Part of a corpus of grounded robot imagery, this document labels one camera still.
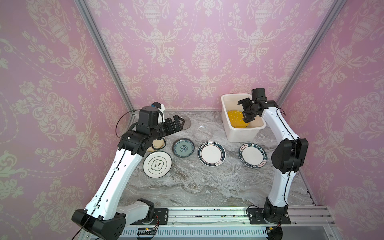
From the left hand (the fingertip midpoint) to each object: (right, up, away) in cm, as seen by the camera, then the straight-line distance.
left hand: (179, 124), depth 68 cm
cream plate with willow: (-19, -13, +34) cm, 41 cm away
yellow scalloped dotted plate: (+39, +5, +45) cm, 60 cm away
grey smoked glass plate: (+1, +1, +47) cm, 47 cm away
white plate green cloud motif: (-16, -25, +24) cm, 38 cm away
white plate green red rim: (+18, -20, +30) cm, 40 cm away
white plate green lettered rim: (+44, -20, +25) cm, 54 cm away
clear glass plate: (+13, -6, +41) cm, 44 cm away
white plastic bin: (+32, +16, +40) cm, 54 cm away
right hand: (+35, +10, +25) cm, 44 cm away
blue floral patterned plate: (-1, -16, +32) cm, 36 cm away
